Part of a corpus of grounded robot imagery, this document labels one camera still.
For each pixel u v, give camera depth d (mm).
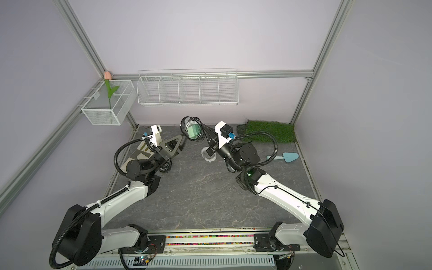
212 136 551
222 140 525
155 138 600
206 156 1002
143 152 1058
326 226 395
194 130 598
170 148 573
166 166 632
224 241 755
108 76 894
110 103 887
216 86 1052
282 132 1124
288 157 1030
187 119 631
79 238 406
